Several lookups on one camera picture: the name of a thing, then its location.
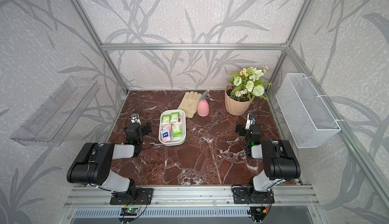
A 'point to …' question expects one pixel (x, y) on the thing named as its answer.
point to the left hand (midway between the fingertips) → (140, 121)
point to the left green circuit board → (128, 211)
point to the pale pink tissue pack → (181, 119)
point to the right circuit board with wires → (259, 213)
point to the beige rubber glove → (189, 103)
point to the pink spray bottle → (203, 107)
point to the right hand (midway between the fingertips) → (245, 121)
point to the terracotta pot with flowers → (242, 89)
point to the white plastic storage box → (174, 141)
